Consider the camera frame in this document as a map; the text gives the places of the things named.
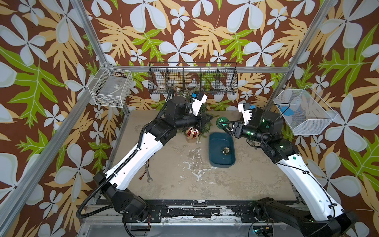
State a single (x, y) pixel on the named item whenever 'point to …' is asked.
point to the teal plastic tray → (221, 150)
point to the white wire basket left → (110, 87)
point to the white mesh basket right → (311, 115)
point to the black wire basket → (175, 78)
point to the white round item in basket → (192, 87)
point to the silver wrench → (149, 177)
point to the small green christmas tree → (205, 128)
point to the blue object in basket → (288, 112)
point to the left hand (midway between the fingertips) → (213, 115)
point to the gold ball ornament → (226, 151)
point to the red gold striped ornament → (192, 133)
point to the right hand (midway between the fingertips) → (221, 124)
